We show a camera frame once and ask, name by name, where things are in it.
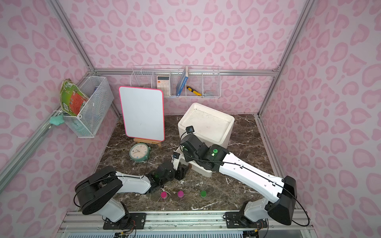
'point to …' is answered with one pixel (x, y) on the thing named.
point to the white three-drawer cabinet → (211, 127)
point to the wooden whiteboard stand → (139, 140)
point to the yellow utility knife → (192, 90)
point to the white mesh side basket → (85, 124)
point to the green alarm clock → (139, 152)
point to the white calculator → (163, 83)
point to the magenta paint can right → (180, 194)
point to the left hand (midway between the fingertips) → (185, 163)
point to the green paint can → (203, 194)
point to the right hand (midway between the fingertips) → (187, 148)
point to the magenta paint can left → (163, 195)
